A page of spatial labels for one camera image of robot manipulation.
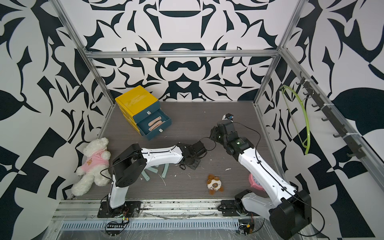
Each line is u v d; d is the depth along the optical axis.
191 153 0.68
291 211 0.38
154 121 0.97
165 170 0.87
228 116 0.70
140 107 0.87
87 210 0.76
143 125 0.94
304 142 0.69
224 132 0.60
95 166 0.79
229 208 0.74
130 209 0.74
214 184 0.79
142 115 0.87
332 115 0.55
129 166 0.49
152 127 0.94
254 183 0.79
